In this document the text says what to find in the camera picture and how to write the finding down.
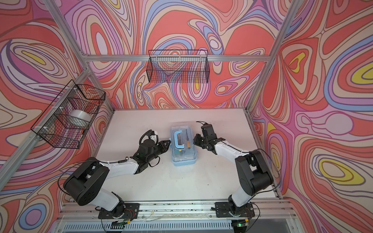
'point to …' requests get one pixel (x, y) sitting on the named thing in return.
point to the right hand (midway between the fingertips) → (194, 142)
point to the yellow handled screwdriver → (188, 142)
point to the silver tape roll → (80, 118)
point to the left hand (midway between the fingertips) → (172, 141)
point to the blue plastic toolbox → (183, 146)
